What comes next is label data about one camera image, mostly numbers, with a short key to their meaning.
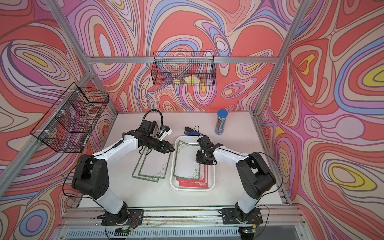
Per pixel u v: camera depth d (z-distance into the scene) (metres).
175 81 0.82
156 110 0.74
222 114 0.93
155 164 0.93
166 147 0.78
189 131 1.04
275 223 0.73
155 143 0.75
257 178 0.46
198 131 1.07
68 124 0.75
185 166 0.91
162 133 0.75
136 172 0.88
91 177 0.45
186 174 0.86
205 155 0.68
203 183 0.84
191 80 0.91
